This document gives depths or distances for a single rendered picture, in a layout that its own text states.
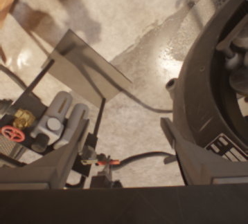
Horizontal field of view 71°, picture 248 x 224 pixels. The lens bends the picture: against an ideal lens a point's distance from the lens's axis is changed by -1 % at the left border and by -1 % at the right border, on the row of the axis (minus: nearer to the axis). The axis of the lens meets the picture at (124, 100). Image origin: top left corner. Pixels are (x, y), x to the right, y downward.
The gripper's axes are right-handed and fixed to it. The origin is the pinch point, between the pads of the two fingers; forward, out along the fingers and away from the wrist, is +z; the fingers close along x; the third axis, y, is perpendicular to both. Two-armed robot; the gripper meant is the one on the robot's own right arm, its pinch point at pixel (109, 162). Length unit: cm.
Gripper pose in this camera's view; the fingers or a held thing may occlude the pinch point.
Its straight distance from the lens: 68.6
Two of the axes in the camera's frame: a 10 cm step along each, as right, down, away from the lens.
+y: 9.5, -1.7, -2.6
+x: -3.0, -7.4, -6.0
